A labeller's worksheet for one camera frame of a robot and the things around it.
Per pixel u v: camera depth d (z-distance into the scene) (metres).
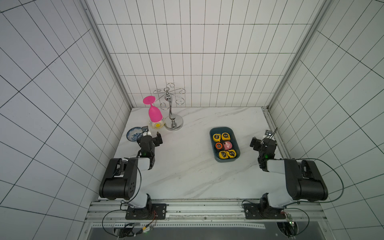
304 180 0.46
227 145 0.95
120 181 0.45
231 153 0.90
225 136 1.00
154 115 0.92
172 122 1.09
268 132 0.80
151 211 0.70
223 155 0.90
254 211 0.73
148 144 0.70
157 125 1.07
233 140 0.96
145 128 0.80
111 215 0.69
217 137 0.98
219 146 0.95
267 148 0.71
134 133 1.00
